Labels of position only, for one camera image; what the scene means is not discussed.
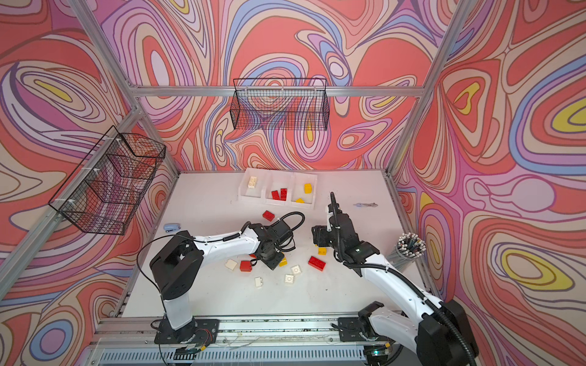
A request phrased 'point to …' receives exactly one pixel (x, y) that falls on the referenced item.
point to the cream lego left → (230, 264)
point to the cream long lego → (252, 181)
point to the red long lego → (283, 194)
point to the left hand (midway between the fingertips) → (277, 261)
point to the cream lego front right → (296, 269)
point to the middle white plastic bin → (278, 180)
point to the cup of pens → (409, 246)
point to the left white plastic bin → (252, 188)
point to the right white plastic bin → (303, 191)
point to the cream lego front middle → (288, 278)
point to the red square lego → (246, 266)
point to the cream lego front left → (258, 281)
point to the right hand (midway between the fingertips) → (321, 234)
